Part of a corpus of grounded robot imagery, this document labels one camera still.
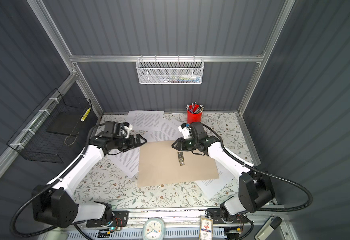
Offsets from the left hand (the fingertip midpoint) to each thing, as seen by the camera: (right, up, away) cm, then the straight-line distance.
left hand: (140, 142), depth 81 cm
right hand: (+19, -2, 0) cm, 19 cm away
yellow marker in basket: (-31, +16, 0) cm, 34 cm away
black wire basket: (-43, +2, -17) cm, 46 cm away
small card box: (+34, -39, -12) cm, 53 cm away
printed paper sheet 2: (-11, -13, +12) cm, 21 cm away
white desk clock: (+9, -39, -13) cm, 42 cm away
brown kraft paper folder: (+9, -14, +12) cm, 21 cm away
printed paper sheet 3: (+13, +6, +28) cm, 31 cm away
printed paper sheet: (-5, +14, +34) cm, 37 cm away
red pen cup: (+32, +19, +25) cm, 45 cm away
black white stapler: (+64, -36, -13) cm, 74 cm away
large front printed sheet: (+40, -26, +3) cm, 48 cm away
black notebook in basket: (-37, +11, -5) cm, 39 cm away
